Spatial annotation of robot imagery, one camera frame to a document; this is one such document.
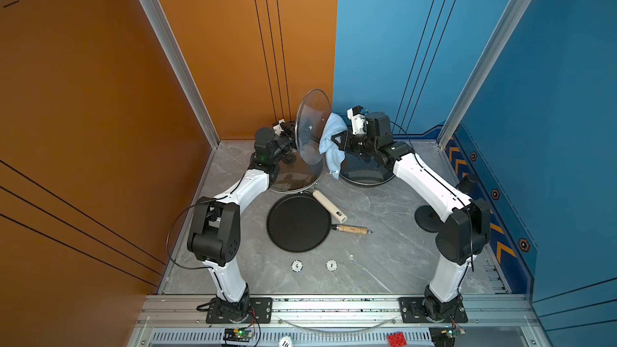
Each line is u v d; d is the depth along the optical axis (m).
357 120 0.74
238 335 0.71
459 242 0.46
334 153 0.80
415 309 0.72
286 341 0.64
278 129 0.80
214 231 0.48
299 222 0.92
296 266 0.83
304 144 0.76
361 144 0.70
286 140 0.73
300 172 0.98
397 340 0.68
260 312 0.73
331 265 0.83
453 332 0.70
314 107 0.68
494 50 0.86
